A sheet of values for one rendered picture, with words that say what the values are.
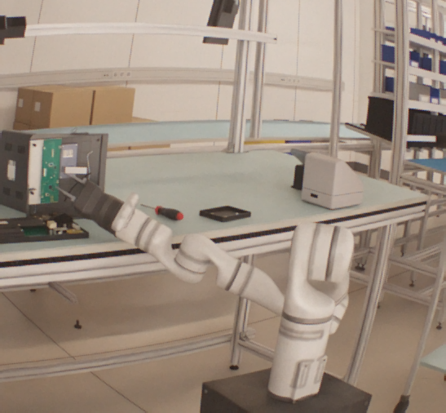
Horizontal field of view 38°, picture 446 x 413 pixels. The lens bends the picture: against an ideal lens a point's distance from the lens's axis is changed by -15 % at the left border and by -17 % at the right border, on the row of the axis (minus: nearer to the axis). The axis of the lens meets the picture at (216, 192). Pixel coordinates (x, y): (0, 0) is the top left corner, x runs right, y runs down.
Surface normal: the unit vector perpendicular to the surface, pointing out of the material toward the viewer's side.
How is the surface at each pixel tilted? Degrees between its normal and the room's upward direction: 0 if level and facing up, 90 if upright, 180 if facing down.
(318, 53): 90
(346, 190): 90
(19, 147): 90
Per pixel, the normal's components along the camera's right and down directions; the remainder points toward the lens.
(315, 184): -0.73, 0.07
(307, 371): 0.55, 0.22
